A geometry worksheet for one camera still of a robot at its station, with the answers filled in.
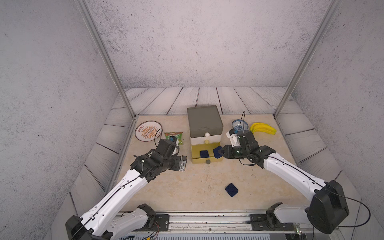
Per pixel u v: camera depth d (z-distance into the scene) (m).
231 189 0.82
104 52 0.85
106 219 0.39
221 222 0.74
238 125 1.11
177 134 1.04
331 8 0.71
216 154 0.80
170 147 0.56
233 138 0.74
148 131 1.11
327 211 0.40
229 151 0.71
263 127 1.07
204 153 0.95
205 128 0.87
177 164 0.65
